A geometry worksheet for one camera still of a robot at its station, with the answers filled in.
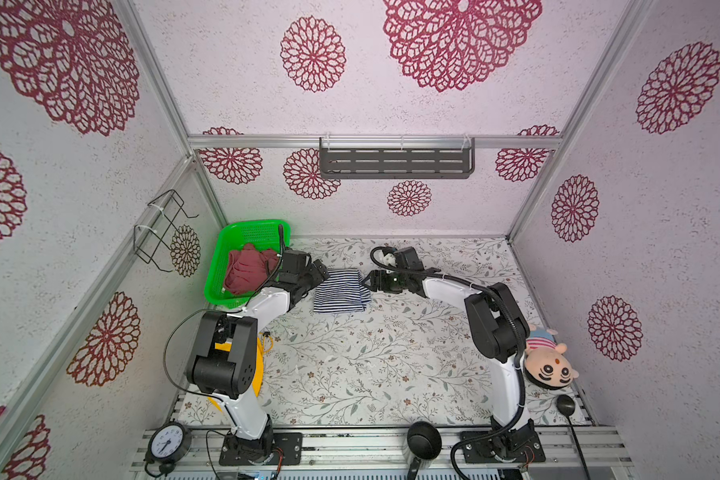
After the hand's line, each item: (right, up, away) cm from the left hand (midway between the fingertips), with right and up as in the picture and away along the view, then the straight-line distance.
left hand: (318, 277), depth 97 cm
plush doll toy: (+63, -22, -17) cm, 69 cm away
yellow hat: (-16, -20, -5) cm, 26 cm away
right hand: (+17, -1, +2) cm, 17 cm away
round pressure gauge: (-33, -40, -24) cm, 57 cm away
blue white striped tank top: (+8, -5, +3) cm, 10 cm away
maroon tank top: (-26, +3, +9) cm, 27 cm away
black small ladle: (+69, -34, -17) cm, 79 cm away
